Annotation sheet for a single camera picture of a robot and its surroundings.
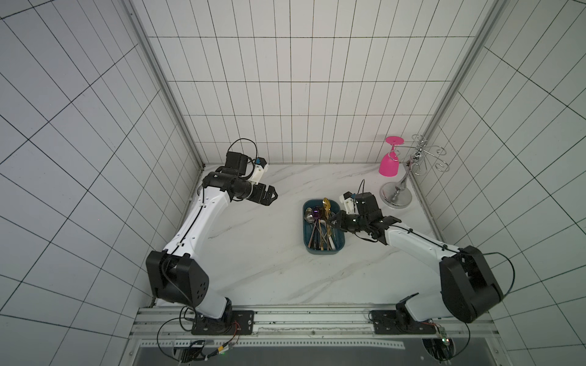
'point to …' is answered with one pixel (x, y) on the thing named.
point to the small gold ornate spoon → (327, 207)
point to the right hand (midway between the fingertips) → (319, 222)
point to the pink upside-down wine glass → (388, 165)
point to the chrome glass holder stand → (396, 194)
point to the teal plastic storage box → (320, 237)
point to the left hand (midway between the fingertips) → (262, 197)
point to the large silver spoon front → (309, 216)
